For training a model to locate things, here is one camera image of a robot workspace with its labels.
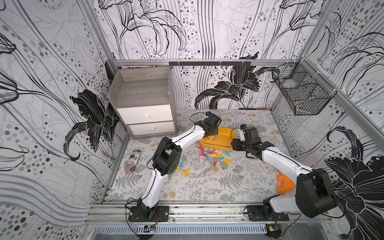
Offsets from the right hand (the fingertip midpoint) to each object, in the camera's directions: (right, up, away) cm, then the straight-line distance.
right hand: (237, 141), depth 90 cm
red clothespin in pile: (-15, -8, +5) cm, 18 cm away
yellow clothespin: (-33, -8, -32) cm, 47 cm away
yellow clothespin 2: (-31, -18, -4) cm, 36 cm away
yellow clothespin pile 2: (-12, -10, +3) cm, 15 cm away
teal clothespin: (-34, -14, -1) cm, 37 cm away
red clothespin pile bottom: (-13, -13, 0) cm, 19 cm away
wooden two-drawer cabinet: (-56, +25, -5) cm, 62 cm away
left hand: (-15, +6, +7) cm, 18 cm away
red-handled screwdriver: (+24, +23, +32) cm, 47 cm away
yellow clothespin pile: (-6, -13, 0) cm, 14 cm away
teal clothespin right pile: (-4, -8, +5) cm, 10 cm away
